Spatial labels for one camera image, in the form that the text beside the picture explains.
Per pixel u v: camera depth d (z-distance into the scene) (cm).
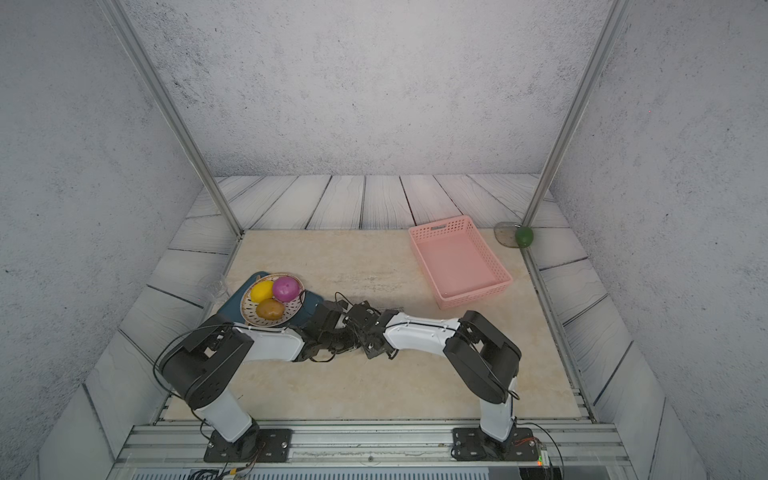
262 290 98
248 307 97
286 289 96
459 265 105
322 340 74
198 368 47
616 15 70
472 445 73
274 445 73
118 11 70
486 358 47
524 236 115
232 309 99
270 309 92
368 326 68
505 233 121
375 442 74
